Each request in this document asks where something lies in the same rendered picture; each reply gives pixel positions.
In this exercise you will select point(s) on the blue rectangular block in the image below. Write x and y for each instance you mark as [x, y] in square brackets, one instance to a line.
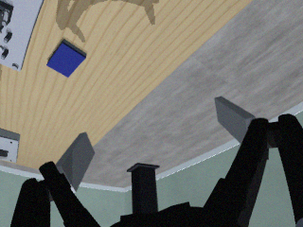
[66, 58]

